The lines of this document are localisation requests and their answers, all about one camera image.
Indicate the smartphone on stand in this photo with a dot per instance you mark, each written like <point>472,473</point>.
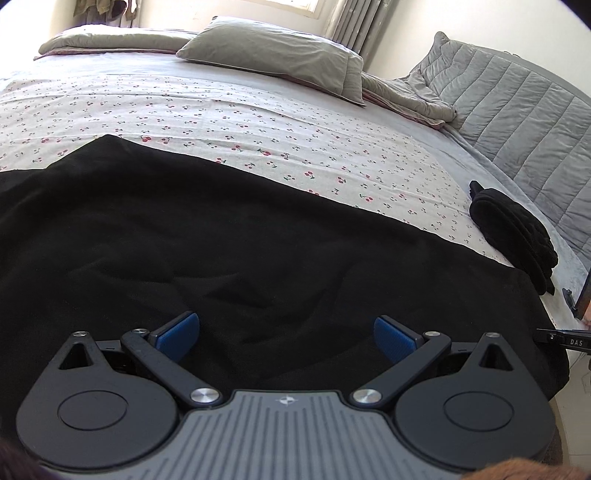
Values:
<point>583,302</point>

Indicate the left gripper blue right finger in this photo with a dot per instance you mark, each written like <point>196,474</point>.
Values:
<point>395,340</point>

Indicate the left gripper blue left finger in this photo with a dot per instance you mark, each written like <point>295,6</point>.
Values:
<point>176,338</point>

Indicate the grey quilted headboard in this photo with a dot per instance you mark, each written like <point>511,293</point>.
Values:
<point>531,124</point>

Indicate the black pants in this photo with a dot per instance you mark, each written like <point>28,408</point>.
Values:
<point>286,284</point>

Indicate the cherry print bed sheet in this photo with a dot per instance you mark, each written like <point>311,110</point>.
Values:
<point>365,157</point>

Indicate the grey folded quilt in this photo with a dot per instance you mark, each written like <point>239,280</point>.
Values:
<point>410,96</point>

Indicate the black phone stand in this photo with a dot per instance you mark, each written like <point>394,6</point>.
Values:
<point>570,302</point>

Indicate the grey pillow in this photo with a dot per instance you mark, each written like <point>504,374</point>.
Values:
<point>269,49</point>

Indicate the beige curtain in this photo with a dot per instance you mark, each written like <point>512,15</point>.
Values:
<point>360,24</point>

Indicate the hanging clothes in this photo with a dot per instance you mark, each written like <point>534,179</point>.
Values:
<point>106,11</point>

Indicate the folded black garment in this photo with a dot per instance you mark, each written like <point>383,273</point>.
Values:
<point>516,233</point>

